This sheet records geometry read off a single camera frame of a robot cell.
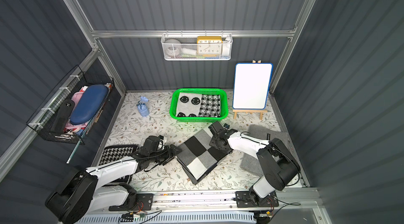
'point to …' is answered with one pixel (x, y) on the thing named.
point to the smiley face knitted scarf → (199, 105)
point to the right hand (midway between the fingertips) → (217, 142)
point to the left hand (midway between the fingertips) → (179, 154)
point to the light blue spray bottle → (142, 107)
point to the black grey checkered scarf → (197, 156)
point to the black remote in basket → (62, 116)
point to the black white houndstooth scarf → (112, 153)
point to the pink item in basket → (71, 125)
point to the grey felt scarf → (250, 164)
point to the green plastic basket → (224, 107)
